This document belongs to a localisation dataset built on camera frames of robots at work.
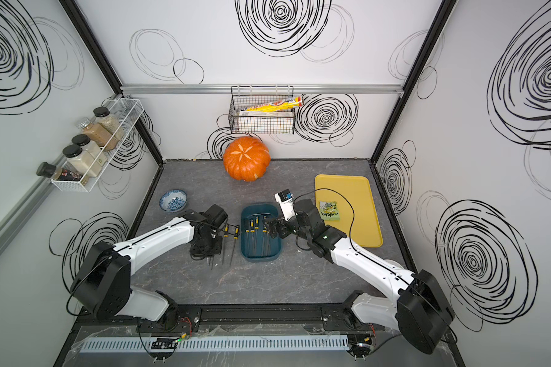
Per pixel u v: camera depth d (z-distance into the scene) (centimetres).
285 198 68
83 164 66
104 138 74
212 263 88
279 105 87
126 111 93
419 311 40
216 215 70
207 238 68
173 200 102
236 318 75
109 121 75
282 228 69
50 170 60
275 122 87
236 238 93
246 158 102
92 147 68
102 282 42
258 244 89
